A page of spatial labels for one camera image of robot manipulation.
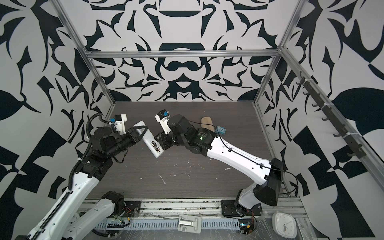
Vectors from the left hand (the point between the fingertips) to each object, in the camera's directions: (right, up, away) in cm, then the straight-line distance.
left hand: (147, 124), depth 68 cm
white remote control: (+1, -7, +1) cm, 7 cm away
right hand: (+5, -5, -3) cm, 7 cm away
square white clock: (+62, -45, 0) cm, 76 cm away
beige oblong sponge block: (+31, +1, +37) cm, 48 cm away
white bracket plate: (+19, -45, +1) cm, 49 cm away
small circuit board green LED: (+46, -48, +3) cm, 66 cm away
